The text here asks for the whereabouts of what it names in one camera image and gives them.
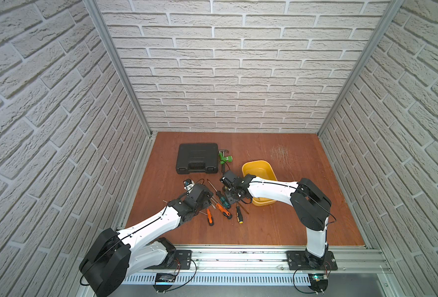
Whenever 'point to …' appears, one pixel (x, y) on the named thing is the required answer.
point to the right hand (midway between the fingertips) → (234, 195)
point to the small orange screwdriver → (210, 217)
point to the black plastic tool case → (200, 158)
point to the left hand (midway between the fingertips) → (208, 195)
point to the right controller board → (318, 282)
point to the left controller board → (163, 281)
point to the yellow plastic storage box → (260, 168)
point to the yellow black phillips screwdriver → (240, 217)
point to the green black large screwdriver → (223, 200)
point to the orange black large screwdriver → (223, 210)
